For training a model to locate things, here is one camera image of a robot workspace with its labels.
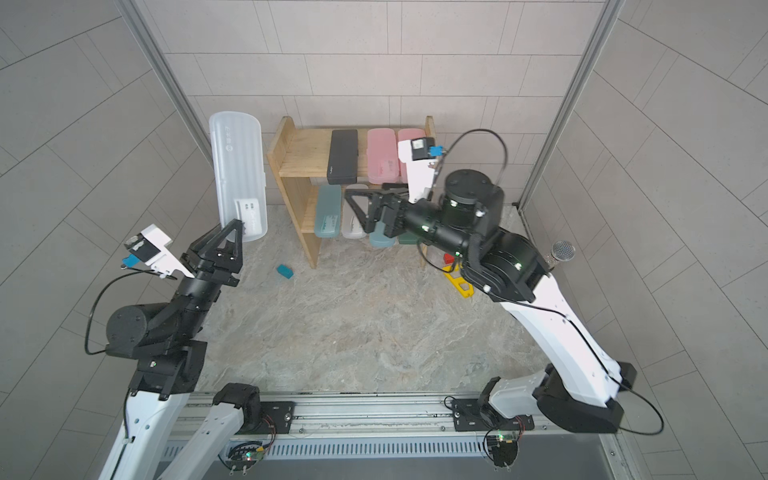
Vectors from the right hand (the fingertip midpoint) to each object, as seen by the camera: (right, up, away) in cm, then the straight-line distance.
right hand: (363, 193), depth 48 cm
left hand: (-20, -5, +2) cm, 21 cm away
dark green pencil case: (+8, -8, +33) cm, 35 cm away
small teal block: (-31, -20, +49) cm, 61 cm away
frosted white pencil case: (-7, -5, +35) cm, 36 cm away
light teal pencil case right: (+1, -9, +32) cm, 33 cm away
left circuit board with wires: (-29, -56, +18) cm, 65 cm away
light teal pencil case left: (-15, -1, +39) cm, 41 cm away
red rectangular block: (+23, -16, +52) cm, 59 cm away
